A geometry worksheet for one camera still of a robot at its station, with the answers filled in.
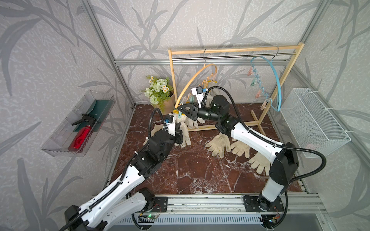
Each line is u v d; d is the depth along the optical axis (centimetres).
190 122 85
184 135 72
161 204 73
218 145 96
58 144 58
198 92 61
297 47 63
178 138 61
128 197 58
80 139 59
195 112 60
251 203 73
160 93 91
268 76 105
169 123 56
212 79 112
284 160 43
